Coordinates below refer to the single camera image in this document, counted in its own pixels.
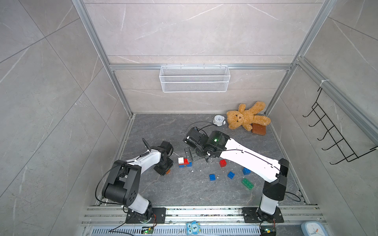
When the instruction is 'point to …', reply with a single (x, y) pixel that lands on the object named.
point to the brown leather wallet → (258, 129)
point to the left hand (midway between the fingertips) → (171, 166)
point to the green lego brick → (247, 184)
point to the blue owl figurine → (193, 228)
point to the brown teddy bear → (247, 118)
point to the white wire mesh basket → (209, 78)
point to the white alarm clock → (219, 120)
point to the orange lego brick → (168, 171)
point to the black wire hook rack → (312, 110)
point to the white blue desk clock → (313, 228)
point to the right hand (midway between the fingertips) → (197, 153)
